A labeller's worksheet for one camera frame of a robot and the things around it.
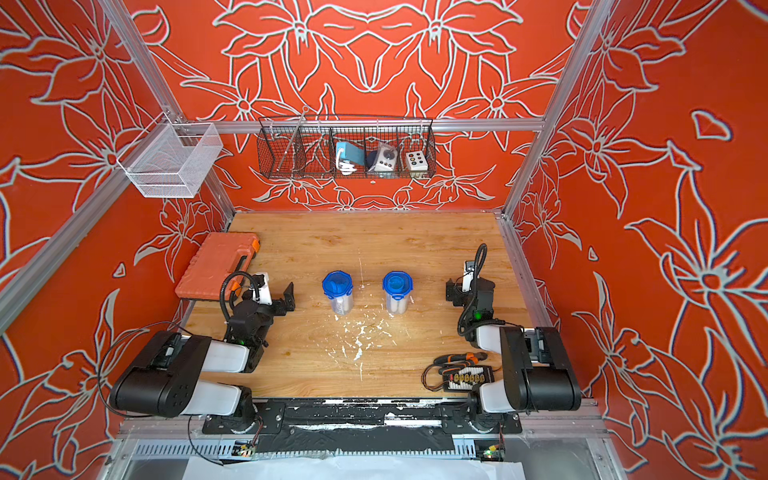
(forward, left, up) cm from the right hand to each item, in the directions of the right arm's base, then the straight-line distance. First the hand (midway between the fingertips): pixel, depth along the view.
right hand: (462, 276), depth 92 cm
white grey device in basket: (+27, +25, +25) cm, 44 cm away
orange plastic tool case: (+3, +80, -1) cm, 80 cm away
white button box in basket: (+27, +14, +23) cm, 39 cm away
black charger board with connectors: (-28, +2, -5) cm, 29 cm away
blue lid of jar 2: (-7, +20, +7) cm, 23 cm away
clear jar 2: (-9, +20, -4) cm, 23 cm away
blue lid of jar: (-8, +38, +7) cm, 39 cm away
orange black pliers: (-23, 0, -5) cm, 24 cm away
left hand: (-4, +58, +2) cm, 58 cm away
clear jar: (-10, +37, -1) cm, 38 cm away
